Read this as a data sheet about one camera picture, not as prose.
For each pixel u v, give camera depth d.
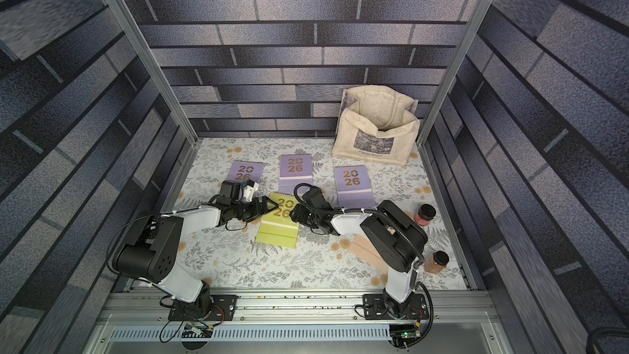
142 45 0.85
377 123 1.13
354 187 1.01
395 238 0.49
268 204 0.85
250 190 0.88
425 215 0.81
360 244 0.87
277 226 0.92
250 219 0.84
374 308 0.73
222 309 0.73
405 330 0.70
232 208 0.76
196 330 0.71
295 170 1.07
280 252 0.85
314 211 0.73
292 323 0.72
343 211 0.63
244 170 1.07
